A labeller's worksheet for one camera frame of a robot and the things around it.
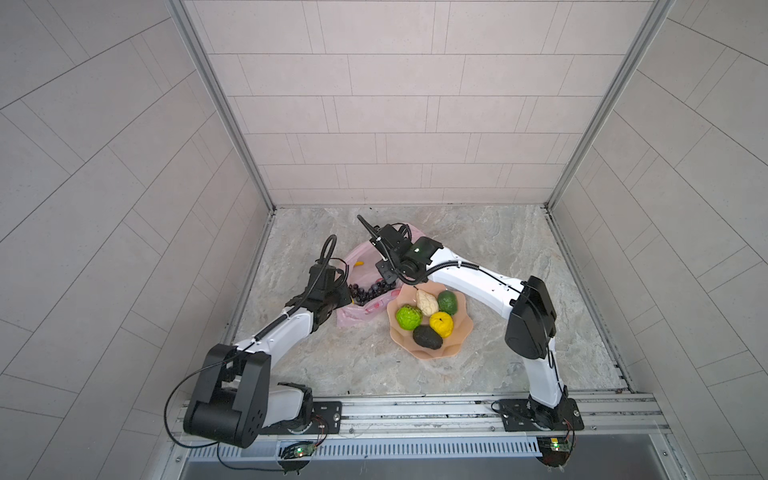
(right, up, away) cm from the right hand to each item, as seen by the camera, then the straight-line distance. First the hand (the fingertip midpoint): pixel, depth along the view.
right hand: (386, 265), depth 85 cm
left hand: (-10, -7, +5) cm, 13 cm away
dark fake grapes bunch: (-8, -10, +4) cm, 13 cm away
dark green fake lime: (+18, -10, -1) cm, 21 cm away
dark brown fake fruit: (+11, -18, -6) cm, 22 cm away
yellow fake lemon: (+16, -15, -5) cm, 22 cm away
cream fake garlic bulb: (+12, -10, -1) cm, 16 cm away
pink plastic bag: (-8, -5, +11) cm, 14 cm away
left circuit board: (-18, -38, -20) cm, 47 cm away
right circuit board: (+40, -40, -17) cm, 59 cm away
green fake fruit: (+6, -14, -4) cm, 16 cm away
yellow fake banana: (-8, 0, +2) cm, 8 cm away
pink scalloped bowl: (+5, -20, -4) cm, 21 cm away
